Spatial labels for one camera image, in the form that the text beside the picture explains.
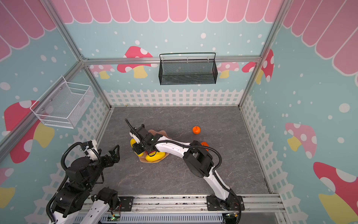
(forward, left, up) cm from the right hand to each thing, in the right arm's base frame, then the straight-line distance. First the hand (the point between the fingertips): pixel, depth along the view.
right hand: (134, 147), depth 85 cm
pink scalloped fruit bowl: (-5, -5, -4) cm, 8 cm away
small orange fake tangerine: (+18, -40, -8) cm, 44 cm away
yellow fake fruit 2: (-5, -15, -2) cm, 16 cm away
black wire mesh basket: (+52, -26, +19) cm, 61 cm away
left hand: (-9, +6, +14) cm, 17 cm away
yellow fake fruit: (+2, 0, +4) cm, 4 cm away
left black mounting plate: (-28, 0, -9) cm, 30 cm away
